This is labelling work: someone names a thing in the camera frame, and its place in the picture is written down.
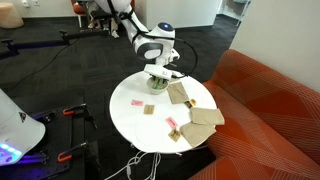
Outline orange patterned sofa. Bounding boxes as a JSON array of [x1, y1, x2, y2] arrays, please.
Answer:
[[188, 49, 320, 180]]

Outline small tan printed packet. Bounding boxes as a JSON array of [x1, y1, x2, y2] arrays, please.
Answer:
[[167, 128, 182, 143]]

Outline yellow and black packet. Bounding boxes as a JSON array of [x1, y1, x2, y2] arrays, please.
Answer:
[[184, 98, 197, 109]]

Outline orange chair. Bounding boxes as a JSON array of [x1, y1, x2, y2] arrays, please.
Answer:
[[70, 0, 88, 28]]

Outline beige round stool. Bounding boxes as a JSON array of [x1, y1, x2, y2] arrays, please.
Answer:
[[0, 2, 25, 30]]

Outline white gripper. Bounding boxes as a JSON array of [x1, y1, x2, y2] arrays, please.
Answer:
[[143, 63, 174, 89]]

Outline black base platform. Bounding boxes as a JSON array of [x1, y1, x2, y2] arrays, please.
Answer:
[[0, 105, 101, 180]]

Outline orange handled clamp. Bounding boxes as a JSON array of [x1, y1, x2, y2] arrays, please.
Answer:
[[56, 142, 89, 164], [62, 103, 89, 117]]

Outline white bowl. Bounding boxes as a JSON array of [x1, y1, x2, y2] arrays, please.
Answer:
[[146, 77, 169, 96]]

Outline brown sugar packet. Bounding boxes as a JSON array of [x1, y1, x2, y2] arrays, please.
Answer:
[[143, 104, 156, 116]]

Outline brown paper napkin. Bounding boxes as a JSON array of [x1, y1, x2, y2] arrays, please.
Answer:
[[179, 121, 217, 148], [189, 106, 226, 126], [166, 81, 190, 105]]

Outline white floor cables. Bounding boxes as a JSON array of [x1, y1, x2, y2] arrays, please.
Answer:
[[104, 150, 163, 180]]

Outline white device with blue lights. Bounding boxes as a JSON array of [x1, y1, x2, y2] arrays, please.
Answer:
[[0, 88, 46, 167]]

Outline black floor rail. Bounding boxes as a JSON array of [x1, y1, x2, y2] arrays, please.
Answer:
[[0, 29, 111, 58]]

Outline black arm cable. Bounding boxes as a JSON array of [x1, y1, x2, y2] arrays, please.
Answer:
[[168, 36, 199, 80]]

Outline black floor cable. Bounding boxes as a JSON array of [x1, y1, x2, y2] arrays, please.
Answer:
[[0, 37, 79, 93]]

